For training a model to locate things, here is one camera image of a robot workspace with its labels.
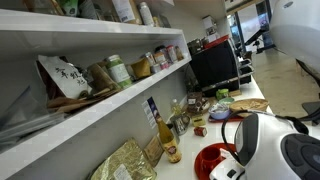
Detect brown spice jar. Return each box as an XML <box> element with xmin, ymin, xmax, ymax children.
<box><xmin>174</xmin><ymin>45</ymin><xmax>185</xmax><ymax>62</ymax></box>

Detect wooden spoons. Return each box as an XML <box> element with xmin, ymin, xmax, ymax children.
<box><xmin>46</xmin><ymin>87</ymin><xmax>113</xmax><ymax>114</ymax></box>

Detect spice jar with red lid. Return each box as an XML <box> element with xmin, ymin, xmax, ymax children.
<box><xmin>165</xmin><ymin>44</ymin><xmax>179</xmax><ymax>64</ymax></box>

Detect tan box with white label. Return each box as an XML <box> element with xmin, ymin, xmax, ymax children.
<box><xmin>111</xmin><ymin>0</ymin><xmax>144</xmax><ymax>26</ymax></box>

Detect glass jar with silver lid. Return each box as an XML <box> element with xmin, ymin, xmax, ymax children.
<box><xmin>143</xmin><ymin>51</ymin><xmax>156</xmax><ymax>67</ymax></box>

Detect white small carton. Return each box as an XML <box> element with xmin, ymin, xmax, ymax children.
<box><xmin>201</xmin><ymin>14</ymin><xmax>219</xmax><ymax>37</ymax></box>

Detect yellow packet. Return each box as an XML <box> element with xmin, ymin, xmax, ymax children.
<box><xmin>129</xmin><ymin>57</ymin><xmax>153</xmax><ymax>80</ymax></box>

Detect dark glass jars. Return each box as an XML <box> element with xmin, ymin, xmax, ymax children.
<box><xmin>186</xmin><ymin>38</ymin><xmax>205</xmax><ymax>56</ymax></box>

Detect brown flat packet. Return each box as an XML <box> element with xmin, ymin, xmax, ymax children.
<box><xmin>143</xmin><ymin>134</ymin><xmax>165</xmax><ymax>168</ymax></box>

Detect red small can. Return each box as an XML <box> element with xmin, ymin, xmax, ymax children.
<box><xmin>193</xmin><ymin>126</ymin><xmax>209</xmax><ymax>138</ymax></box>

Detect yellow small box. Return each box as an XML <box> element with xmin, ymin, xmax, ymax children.
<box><xmin>191</xmin><ymin>114</ymin><xmax>208</xmax><ymax>128</ymax></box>

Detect silver tin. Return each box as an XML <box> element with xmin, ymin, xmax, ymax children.
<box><xmin>150</xmin><ymin>63</ymin><xmax>163</xmax><ymax>75</ymax></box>

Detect black metal stand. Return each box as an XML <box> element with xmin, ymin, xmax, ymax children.
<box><xmin>301</xmin><ymin>100</ymin><xmax>320</xmax><ymax>118</ymax></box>

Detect gold foil bag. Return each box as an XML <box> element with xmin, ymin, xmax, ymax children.
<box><xmin>87</xmin><ymin>137</ymin><xmax>158</xmax><ymax>180</ymax></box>

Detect woven basket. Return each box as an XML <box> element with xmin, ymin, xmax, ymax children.
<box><xmin>229</xmin><ymin>98</ymin><xmax>270</xmax><ymax>118</ymax></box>

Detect brown paper bag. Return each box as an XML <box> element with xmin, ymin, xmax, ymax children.
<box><xmin>86</xmin><ymin>62</ymin><xmax>121</xmax><ymax>96</ymax></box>

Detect green cup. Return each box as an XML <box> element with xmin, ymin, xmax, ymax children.
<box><xmin>215</xmin><ymin>88</ymin><xmax>231</xmax><ymax>101</ymax></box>

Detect metal jug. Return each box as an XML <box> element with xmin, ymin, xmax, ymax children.
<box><xmin>169</xmin><ymin>113</ymin><xmax>192</xmax><ymax>137</ymax></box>

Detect clear yellow oil bottle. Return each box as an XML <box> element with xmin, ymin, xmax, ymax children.
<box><xmin>170</xmin><ymin>98</ymin><xmax>183</xmax><ymax>118</ymax></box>

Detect black small rack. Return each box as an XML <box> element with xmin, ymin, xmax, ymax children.
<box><xmin>237</xmin><ymin>49</ymin><xmax>256</xmax><ymax>86</ymax></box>

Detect white wall shelf unit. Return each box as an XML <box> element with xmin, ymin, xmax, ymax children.
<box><xmin>0</xmin><ymin>0</ymin><xmax>193</xmax><ymax>180</ymax></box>

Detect grey container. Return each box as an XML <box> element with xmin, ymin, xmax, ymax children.
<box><xmin>78</xmin><ymin>0</ymin><xmax>101</xmax><ymax>20</ymax></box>

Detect dark lidded jar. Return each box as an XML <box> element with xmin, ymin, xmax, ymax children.
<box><xmin>153</xmin><ymin>44</ymin><xmax>169</xmax><ymax>65</ymax></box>

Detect black coffee machine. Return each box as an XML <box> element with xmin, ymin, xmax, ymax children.
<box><xmin>188</xmin><ymin>34</ymin><xmax>242</xmax><ymax>98</ymax></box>

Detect black camera boom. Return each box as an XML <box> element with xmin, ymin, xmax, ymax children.
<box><xmin>243</xmin><ymin>26</ymin><xmax>276</xmax><ymax>54</ymax></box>

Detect dark brown labelled jar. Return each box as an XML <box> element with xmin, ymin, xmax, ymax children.
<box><xmin>185</xmin><ymin>91</ymin><xmax>205</xmax><ymax>114</ymax></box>

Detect red cup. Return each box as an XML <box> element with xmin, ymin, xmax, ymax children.
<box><xmin>199</xmin><ymin>146</ymin><xmax>223</xmax><ymax>174</ymax></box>

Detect white jar with green lid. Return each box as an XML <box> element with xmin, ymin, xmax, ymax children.
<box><xmin>104</xmin><ymin>54</ymin><xmax>134</xmax><ymax>90</ymax></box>

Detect clear plastic sheets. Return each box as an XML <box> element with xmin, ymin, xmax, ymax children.
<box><xmin>0</xmin><ymin>84</ymin><xmax>66</xmax><ymax>148</ymax></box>

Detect red round plate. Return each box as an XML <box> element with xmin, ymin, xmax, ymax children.
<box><xmin>193</xmin><ymin>142</ymin><xmax>238</xmax><ymax>180</ymax></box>

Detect green packet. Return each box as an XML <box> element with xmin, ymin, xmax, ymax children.
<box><xmin>58</xmin><ymin>0</ymin><xmax>80</xmax><ymax>18</ymax></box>

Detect red tray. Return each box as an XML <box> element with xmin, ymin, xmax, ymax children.
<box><xmin>208</xmin><ymin>113</ymin><xmax>246</xmax><ymax>124</ymax></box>

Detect tan packet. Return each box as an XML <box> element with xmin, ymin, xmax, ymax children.
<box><xmin>22</xmin><ymin>0</ymin><xmax>64</xmax><ymax>16</ymax></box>

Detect small yellow bottle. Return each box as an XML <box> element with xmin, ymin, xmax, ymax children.
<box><xmin>152</xmin><ymin>16</ymin><xmax>162</xmax><ymax>28</ymax></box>

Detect silver can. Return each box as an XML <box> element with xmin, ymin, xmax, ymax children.
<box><xmin>138</xmin><ymin>1</ymin><xmax>155</xmax><ymax>28</ymax></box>

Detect white paper tags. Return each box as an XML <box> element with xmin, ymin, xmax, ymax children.
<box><xmin>219</xmin><ymin>148</ymin><xmax>234</xmax><ymax>161</ymax></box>

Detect pink tin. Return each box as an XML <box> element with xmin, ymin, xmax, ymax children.
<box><xmin>159</xmin><ymin>60</ymin><xmax>170</xmax><ymax>71</ymax></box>

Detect amber bottle with gold label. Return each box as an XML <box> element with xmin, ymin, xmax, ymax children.
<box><xmin>154</xmin><ymin>113</ymin><xmax>183</xmax><ymax>164</ymax></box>

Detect white bag with black characters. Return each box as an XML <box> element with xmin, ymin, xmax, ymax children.
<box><xmin>35</xmin><ymin>54</ymin><xmax>93</xmax><ymax>101</ymax></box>

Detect green bowl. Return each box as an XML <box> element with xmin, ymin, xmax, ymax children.
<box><xmin>218</xmin><ymin>96</ymin><xmax>236</xmax><ymax>106</ymax></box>

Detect blue bowl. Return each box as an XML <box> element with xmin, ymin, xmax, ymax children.
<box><xmin>208</xmin><ymin>103</ymin><xmax>232</xmax><ymax>121</ymax></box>

